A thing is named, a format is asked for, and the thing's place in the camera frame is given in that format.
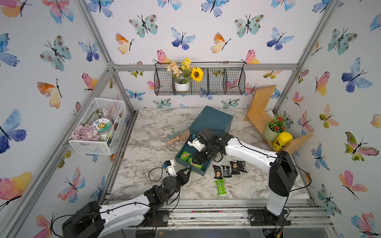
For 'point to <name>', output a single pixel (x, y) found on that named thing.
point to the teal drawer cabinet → (212, 118)
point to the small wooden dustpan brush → (182, 135)
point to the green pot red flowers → (274, 127)
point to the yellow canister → (282, 139)
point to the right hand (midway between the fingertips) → (196, 157)
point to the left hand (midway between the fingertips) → (193, 169)
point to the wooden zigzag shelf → (259, 118)
